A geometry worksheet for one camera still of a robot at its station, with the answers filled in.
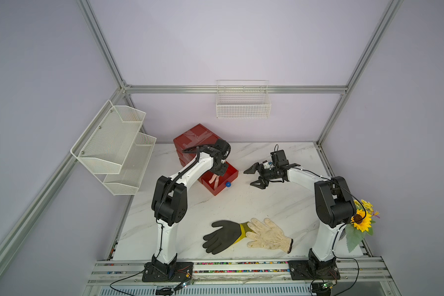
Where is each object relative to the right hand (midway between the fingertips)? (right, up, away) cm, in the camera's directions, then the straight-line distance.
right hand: (247, 179), depth 92 cm
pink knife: (-16, -3, +9) cm, 19 cm away
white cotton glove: (+8, -25, -10) cm, 28 cm away
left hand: (-16, +4, +2) cm, 16 cm away
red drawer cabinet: (-25, +22, +2) cm, 34 cm away
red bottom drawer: (-8, +2, +7) cm, 11 cm away
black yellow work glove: (-10, -24, -10) cm, 28 cm away
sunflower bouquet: (+36, -12, -29) cm, 48 cm away
